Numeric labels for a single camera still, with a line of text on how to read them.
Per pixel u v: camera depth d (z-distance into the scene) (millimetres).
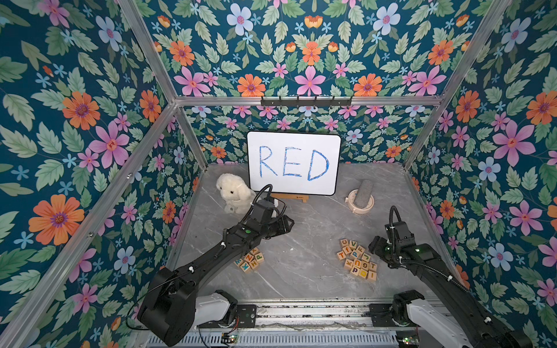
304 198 1012
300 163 954
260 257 842
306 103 918
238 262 840
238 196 867
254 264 837
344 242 884
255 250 866
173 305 402
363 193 996
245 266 823
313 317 748
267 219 663
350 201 1012
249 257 842
